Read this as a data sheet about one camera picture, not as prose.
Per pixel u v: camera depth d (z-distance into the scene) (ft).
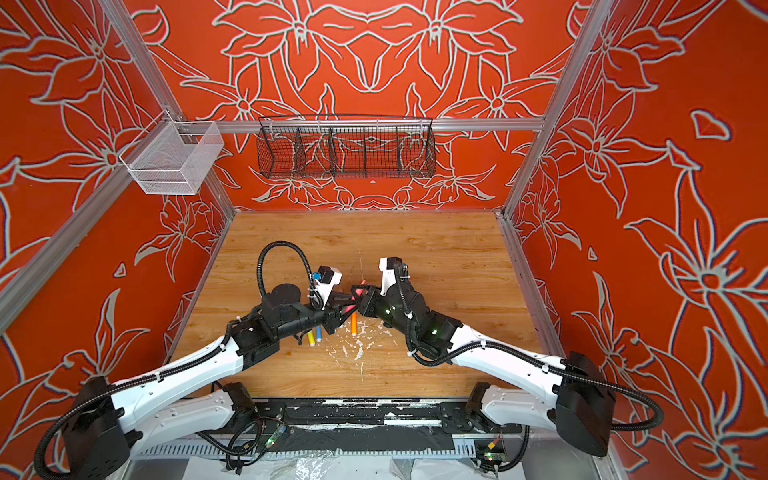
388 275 2.15
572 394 1.30
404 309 1.70
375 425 2.39
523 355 1.48
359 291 2.29
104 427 1.27
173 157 3.01
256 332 1.89
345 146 3.26
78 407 1.30
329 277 2.07
